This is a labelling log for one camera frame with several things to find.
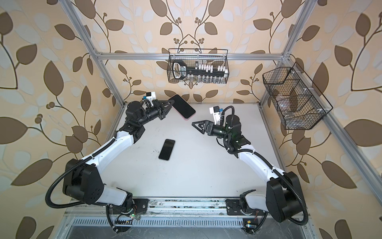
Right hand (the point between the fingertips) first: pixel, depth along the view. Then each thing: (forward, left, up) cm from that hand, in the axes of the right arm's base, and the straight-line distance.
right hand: (195, 125), depth 74 cm
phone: (+7, +6, +6) cm, 11 cm away
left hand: (+8, +11, +11) cm, 17 cm away
